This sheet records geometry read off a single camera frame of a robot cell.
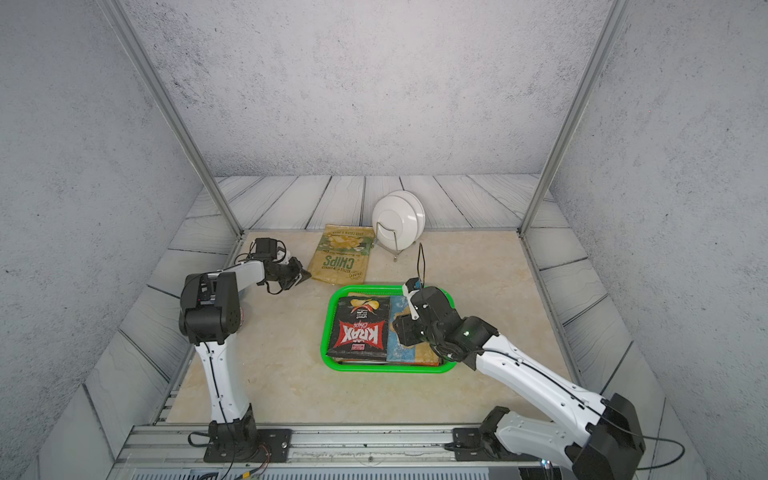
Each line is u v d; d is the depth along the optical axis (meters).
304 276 0.99
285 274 0.96
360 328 0.83
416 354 0.79
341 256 1.11
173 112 0.87
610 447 0.38
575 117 0.87
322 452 0.73
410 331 0.67
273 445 0.73
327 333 0.84
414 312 0.60
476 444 0.73
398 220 1.03
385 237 1.09
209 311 0.58
